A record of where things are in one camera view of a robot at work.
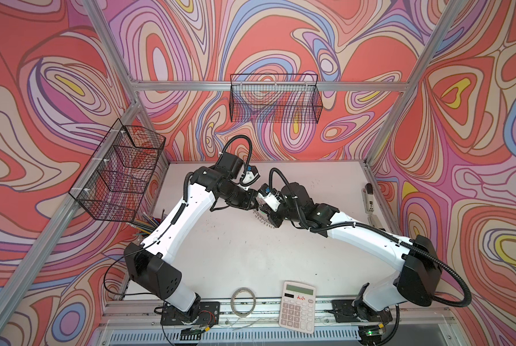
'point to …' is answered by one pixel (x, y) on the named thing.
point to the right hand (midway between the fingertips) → (265, 212)
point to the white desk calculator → (297, 307)
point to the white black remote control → (367, 194)
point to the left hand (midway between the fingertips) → (261, 206)
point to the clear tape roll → (233, 306)
